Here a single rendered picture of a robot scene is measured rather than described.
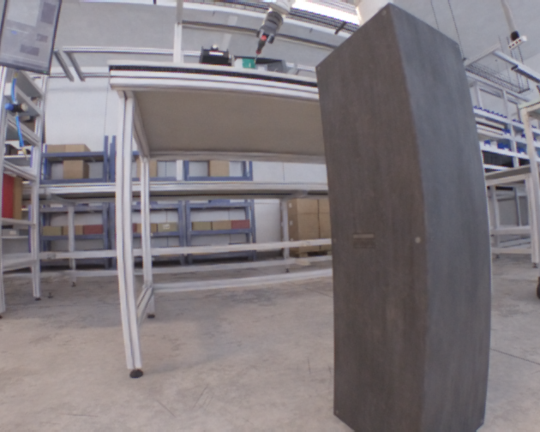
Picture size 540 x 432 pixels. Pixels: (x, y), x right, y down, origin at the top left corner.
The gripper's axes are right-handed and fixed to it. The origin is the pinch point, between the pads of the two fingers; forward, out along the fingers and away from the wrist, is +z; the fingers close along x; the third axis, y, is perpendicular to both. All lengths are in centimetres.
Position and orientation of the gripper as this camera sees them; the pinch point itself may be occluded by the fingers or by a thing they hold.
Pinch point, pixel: (261, 45)
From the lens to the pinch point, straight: 118.4
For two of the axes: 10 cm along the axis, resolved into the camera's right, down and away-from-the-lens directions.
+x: -9.1, -3.7, -1.8
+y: -2.2, 0.6, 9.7
